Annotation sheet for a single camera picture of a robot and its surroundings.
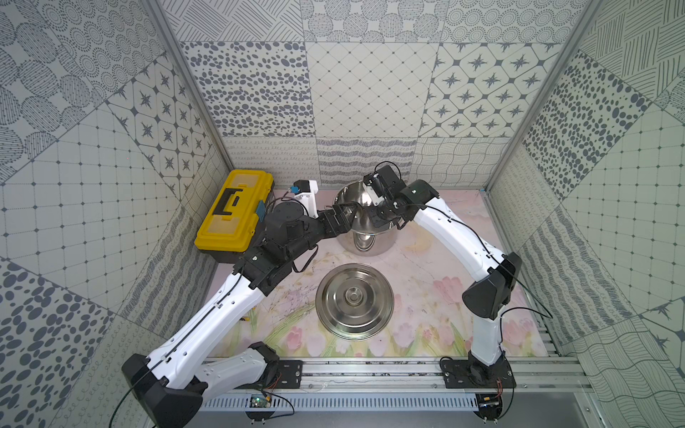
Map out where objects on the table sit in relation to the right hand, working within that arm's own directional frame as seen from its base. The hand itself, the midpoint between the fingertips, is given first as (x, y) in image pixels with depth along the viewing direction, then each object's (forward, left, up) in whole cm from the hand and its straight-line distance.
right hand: (380, 215), depth 82 cm
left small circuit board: (-46, +32, -24) cm, 61 cm away
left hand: (-9, +10, +16) cm, 21 cm away
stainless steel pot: (+2, +5, -16) cm, 17 cm away
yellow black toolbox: (+1, +50, -5) cm, 50 cm away
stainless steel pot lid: (-19, +8, -22) cm, 30 cm away
